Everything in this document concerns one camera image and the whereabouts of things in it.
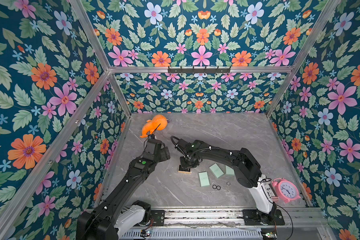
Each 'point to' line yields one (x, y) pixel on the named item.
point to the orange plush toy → (159, 122)
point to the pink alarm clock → (286, 189)
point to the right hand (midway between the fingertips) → (186, 163)
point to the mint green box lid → (204, 178)
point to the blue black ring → (218, 189)
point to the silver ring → (228, 183)
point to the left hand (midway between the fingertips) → (163, 150)
